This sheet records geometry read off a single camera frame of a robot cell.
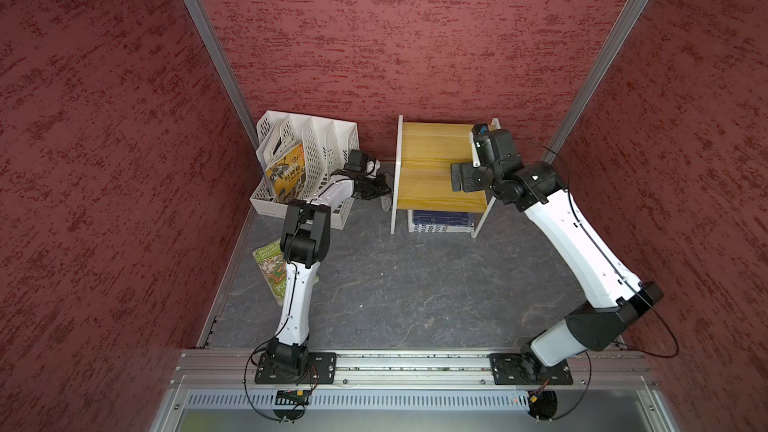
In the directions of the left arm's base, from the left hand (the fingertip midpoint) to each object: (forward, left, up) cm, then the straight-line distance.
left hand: (389, 192), depth 103 cm
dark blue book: (-9, -18, -3) cm, 21 cm away
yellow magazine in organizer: (0, +34, +9) cm, 35 cm away
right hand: (-15, -21, +25) cm, 36 cm away
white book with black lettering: (-12, -17, -5) cm, 21 cm away
